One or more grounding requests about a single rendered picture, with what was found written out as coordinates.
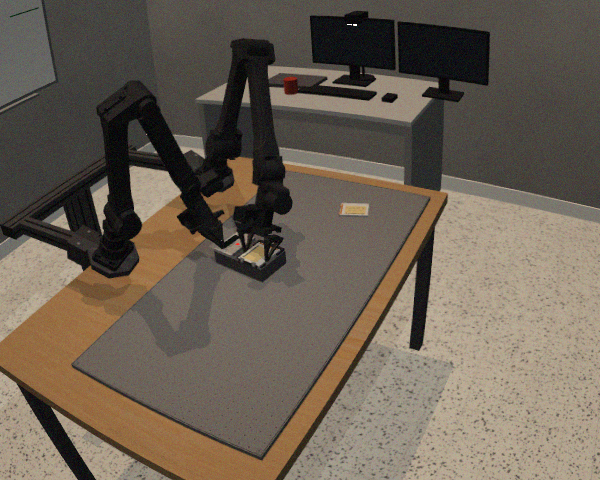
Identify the white cassette with copper tabs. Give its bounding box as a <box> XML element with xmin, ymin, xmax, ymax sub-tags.
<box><xmin>238</xmin><ymin>242</ymin><xmax>280</xmax><ymax>268</ymax></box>

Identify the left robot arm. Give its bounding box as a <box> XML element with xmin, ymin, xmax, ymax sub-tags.
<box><xmin>194</xmin><ymin>38</ymin><xmax>293</xmax><ymax>230</ymax></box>

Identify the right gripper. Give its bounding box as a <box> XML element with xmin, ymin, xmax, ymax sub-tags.
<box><xmin>189</xmin><ymin>200</ymin><xmax>225</xmax><ymax>249</ymax></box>

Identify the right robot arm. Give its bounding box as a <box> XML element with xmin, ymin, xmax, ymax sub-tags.
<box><xmin>92</xmin><ymin>80</ymin><xmax>224</xmax><ymax>271</ymax></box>

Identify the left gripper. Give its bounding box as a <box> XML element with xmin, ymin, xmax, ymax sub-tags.
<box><xmin>237</xmin><ymin>215</ymin><xmax>284</xmax><ymax>262</ymax></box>

